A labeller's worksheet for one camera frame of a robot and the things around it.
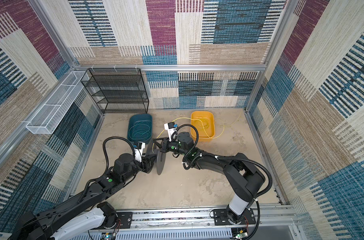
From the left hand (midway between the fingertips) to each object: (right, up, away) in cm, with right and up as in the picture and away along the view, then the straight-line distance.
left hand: (153, 153), depth 79 cm
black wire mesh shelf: (-31, +39, +29) cm, 58 cm away
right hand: (0, +5, -1) cm, 6 cm away
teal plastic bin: (-21, +17, +29) cm, 40 cm away
